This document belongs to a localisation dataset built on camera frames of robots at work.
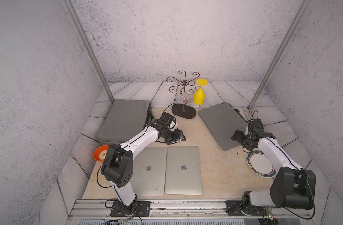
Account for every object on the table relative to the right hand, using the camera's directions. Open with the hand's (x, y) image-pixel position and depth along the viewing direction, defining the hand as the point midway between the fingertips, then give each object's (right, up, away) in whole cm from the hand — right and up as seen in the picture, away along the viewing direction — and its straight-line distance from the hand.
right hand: (238, 139), depth 87 cm
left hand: (-33, 0, -3) cm, 33 cm away
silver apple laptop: (-55, -20, -1) cm, 58 cm away
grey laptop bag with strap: (-59, +16, +21) cm, 64 cm away
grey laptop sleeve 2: (-2, +11, +24) cm, 26 cm away
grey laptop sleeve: (-76, +13, +18) cm, 79 cm away
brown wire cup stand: (-35, +19, +28) cm, 49 cm away
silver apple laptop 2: (-34, -19, -1) cm, 39 cm away
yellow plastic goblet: (-23, +28, +8) cm, 37 cm away
